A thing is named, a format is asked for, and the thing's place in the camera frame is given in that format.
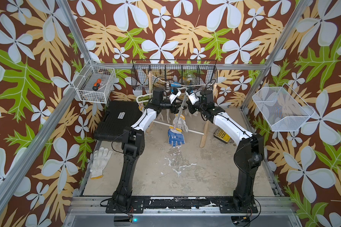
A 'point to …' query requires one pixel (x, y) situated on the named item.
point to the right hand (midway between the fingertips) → (187, 100)
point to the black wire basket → (165, 72)
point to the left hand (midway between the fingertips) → (185, 102)
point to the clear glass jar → (189, 79)
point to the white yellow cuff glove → (182, 124)
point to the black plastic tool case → (117, 116)
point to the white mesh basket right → (281, 108)
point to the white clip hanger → (184, 95)
